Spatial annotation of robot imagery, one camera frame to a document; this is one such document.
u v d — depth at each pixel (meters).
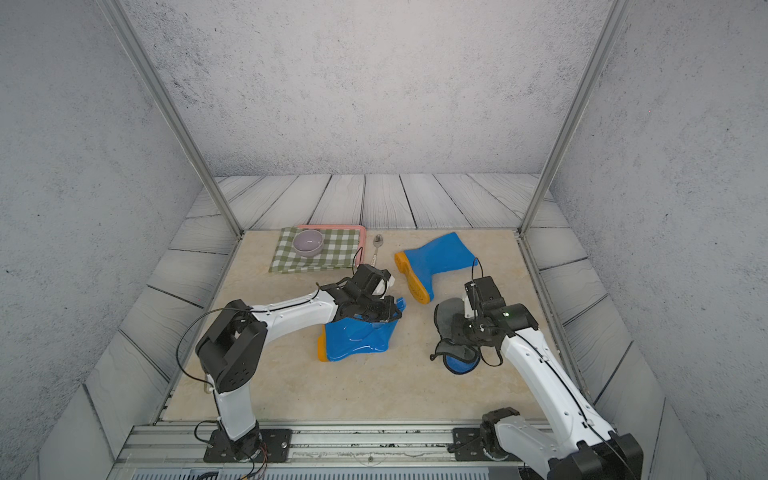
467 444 0.72
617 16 0.70
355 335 0.90
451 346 0.75
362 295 0.72
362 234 1.21
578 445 0.38
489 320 0.54
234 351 0.48
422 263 1.06
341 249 1.15
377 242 1.18
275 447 0.73
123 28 0.72
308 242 1.13
